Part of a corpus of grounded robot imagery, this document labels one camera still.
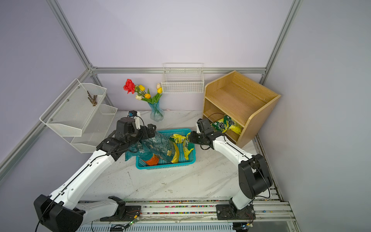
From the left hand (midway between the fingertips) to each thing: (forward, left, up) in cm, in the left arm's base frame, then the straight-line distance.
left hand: (149, 127), depth 77 cm
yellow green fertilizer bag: (+6, -45, -4) cm, 45 cm away
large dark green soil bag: (-7, -6, -7) cm, 12 cm away
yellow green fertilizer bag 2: (-3, -21, -15) cm, 26 cm away
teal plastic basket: (-7, -17, -27) cm, 32 cm away
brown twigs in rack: (+16, +35, +5) cm, 39 cm away
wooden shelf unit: (+20, -52, +5) cm, 56 cm away
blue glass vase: (+29, +4, -20) cm, 35 cm away
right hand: (+1, -23, -14) cm, 27 cm away
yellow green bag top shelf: (+4, -15, -18) cm, 24 cm away
